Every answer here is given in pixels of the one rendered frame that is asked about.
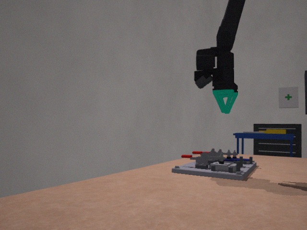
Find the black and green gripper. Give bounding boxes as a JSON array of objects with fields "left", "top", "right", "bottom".
[{"left": 213, "top": 67, "right": 238, "bottom": 114}]

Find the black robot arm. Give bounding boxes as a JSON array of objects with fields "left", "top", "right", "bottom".
[{"left": 194, "top": 0, "right": 245, "bottom": 89}]

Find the toggle clamp with red handle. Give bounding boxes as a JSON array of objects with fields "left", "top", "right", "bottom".
[
  {"left": 216, "top": 151, "right": 238, "bottom": 159},
  {"left": 192, "top": 149, "right": 232, "bottom": 164}
]

